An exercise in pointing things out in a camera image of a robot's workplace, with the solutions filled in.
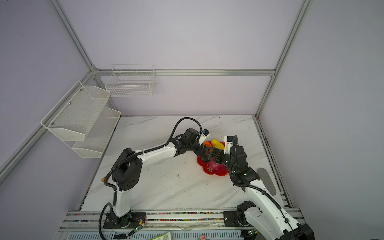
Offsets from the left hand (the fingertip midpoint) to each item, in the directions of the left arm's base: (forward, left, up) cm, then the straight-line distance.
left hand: (204, 146), depth 89 cm
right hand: (-8, -2, +9) cm, 12 cm away
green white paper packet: (-44, +18, -7) cm, 48 cm away
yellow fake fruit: (+5, -9, -4) cm, 11 cm away
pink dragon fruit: (-11, -6, -5) cm, 14 cm away
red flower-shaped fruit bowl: (-9, 0, -7) cm, 11 cm away
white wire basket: (+37, +48, +22) cm, 64 cm away
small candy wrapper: (-16, +60, -11) cm, 63 cm away
